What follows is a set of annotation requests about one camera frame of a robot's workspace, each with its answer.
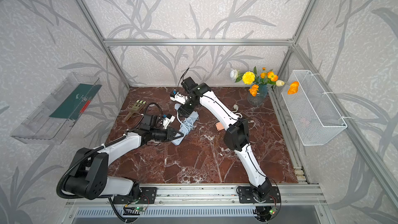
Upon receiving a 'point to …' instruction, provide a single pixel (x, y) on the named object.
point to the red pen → (84, 108)
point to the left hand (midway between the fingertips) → (181, 136)
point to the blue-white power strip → (186, 126)
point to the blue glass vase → (259, 99)
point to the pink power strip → (219, 126)
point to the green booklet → (73, 105)
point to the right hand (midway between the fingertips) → (183, 109)
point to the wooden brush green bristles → (132, 108)
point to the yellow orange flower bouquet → (255, 78)
